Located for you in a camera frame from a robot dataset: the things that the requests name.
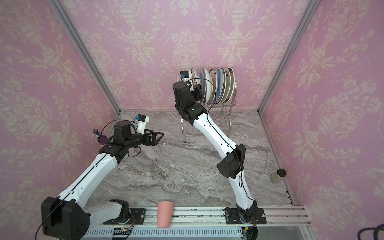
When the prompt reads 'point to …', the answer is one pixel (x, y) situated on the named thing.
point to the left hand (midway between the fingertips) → (158, 133)
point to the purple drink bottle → (102, 139)
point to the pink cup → (165, 211)
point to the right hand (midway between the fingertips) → (200, 86)
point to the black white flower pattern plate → (210, 102)
